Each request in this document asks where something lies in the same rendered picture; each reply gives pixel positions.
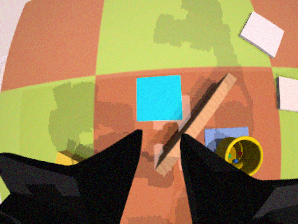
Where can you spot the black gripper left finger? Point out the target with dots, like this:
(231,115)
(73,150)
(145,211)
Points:
(94,190)

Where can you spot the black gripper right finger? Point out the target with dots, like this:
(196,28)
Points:
(221,194)

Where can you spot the yellow cup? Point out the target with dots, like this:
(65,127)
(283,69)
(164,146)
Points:
(252,154)

